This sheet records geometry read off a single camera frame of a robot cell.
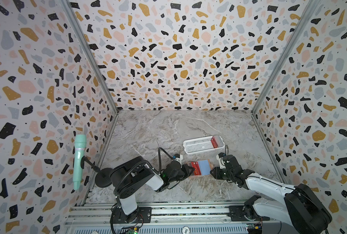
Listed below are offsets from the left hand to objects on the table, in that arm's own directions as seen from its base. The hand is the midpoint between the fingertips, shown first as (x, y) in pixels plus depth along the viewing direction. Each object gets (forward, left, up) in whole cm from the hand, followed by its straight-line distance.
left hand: (200, 169), depth 84 cm
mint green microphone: (-1, +55, +26) cm, 61 cm away
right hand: (0, -9, -4) cm, 10 cm away
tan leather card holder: (+3, -2, -5) cm, 7 cm away
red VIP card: (+4, +2, -4) cm, 6 cm away
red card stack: (+20, -12, -3) cm, 23 cm away
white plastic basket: (+20, -4, -5) cm, 21 cm away
